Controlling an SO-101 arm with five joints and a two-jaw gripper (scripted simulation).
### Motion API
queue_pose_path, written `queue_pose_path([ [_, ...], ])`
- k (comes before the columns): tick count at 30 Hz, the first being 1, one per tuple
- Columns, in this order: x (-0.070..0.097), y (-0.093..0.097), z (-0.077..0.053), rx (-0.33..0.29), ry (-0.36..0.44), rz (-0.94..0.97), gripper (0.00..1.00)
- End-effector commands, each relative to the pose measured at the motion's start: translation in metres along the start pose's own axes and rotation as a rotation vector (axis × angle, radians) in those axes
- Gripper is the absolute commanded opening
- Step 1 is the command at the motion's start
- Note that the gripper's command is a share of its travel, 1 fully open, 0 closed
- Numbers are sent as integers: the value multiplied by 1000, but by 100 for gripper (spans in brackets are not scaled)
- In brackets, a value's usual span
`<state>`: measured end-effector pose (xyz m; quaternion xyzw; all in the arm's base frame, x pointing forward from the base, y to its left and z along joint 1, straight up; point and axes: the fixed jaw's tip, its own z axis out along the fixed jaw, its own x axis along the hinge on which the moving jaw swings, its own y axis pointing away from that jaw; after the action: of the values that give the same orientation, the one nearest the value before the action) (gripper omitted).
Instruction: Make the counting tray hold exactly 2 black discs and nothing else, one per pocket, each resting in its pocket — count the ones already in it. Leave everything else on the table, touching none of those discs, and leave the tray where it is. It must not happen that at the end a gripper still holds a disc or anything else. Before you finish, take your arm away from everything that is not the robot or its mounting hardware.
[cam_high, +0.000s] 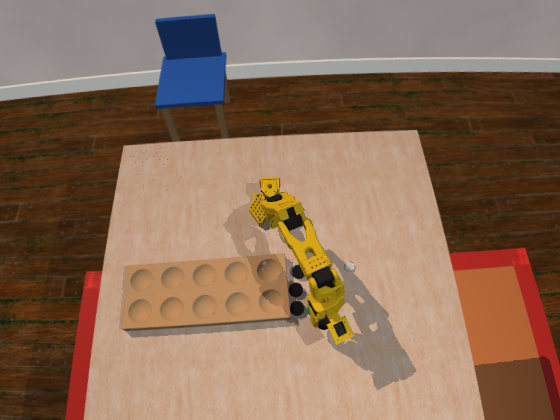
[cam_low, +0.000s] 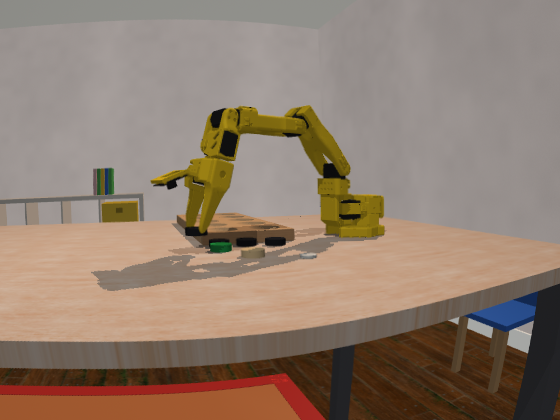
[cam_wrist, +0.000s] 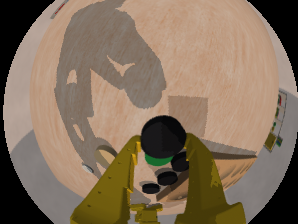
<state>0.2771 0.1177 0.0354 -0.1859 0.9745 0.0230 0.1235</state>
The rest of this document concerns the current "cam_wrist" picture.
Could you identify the beige disc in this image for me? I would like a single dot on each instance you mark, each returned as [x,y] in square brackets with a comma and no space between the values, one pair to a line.
[105,155]

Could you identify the black disc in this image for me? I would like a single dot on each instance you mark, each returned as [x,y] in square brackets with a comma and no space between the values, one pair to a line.
[179,162]
[162,137]
[167,178]
[150,188]

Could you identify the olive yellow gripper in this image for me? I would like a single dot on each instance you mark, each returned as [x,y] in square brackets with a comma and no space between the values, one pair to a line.
[109,200]

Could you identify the green disc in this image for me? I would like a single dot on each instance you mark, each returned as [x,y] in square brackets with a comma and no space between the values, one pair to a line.
[157,162]

